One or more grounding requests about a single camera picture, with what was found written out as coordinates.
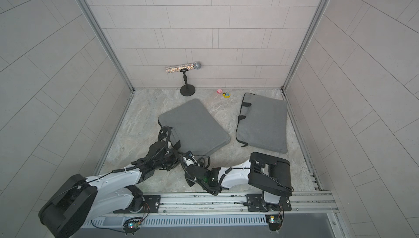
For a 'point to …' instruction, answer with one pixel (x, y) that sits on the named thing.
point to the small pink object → (219, 91)
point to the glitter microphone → (196, 65)
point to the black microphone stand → (186, 90)
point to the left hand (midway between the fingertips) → (189, 155)
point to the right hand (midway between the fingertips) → (186, 173)
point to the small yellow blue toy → (226, 95)
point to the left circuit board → (132, 225)
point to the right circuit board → (274, 221)
